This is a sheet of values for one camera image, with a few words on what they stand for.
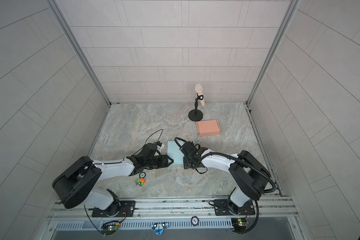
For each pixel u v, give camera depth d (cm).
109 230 65
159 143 81
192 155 66
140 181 78
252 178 43
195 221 68
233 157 48
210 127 100
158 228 65
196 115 108
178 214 71
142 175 81
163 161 75
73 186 42
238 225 68
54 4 70
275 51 87
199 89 89
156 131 101
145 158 67
